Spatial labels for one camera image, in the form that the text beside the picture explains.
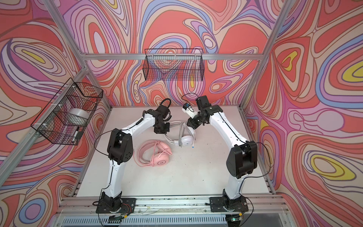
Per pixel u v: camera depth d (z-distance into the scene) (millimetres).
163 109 800
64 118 741
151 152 928
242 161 471
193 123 748
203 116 611
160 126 843
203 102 676
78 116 702
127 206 724
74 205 751
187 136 875
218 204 725
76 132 734
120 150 565
